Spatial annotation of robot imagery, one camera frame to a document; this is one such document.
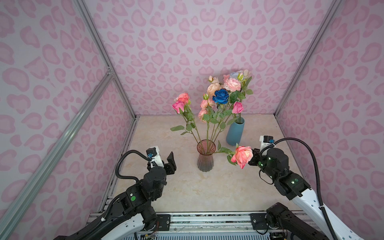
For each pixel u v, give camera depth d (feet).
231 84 2.06
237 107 2.13
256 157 2.11
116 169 1.43
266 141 2.06
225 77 2.14
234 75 2.37
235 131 3.11
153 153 1.84
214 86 2.37
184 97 2.27
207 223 2.45
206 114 2.35
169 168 1.98
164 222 2.40
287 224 1.93
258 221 2.41
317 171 1.72
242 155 1.68
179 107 2.14
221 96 2.09
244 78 2.66
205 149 2.61
